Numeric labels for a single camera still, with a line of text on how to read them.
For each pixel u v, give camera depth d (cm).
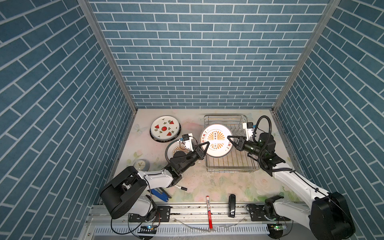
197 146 71
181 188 82
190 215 74
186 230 70
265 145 60
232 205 74
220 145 77
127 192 43
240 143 70
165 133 102
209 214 74
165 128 105
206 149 75
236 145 72
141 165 87
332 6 72
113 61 91
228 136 77
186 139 71
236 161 91
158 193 80
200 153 70
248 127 72
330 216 43
